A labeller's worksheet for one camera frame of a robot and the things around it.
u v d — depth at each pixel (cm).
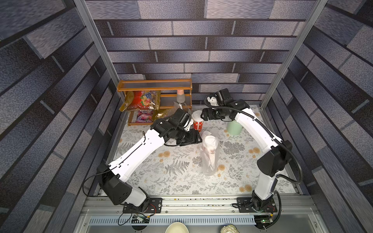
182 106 92
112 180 39
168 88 96
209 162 71
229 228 67
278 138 48
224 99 62
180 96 100
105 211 73
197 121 91
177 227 66
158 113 106
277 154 45
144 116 108
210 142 79
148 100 97
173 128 51
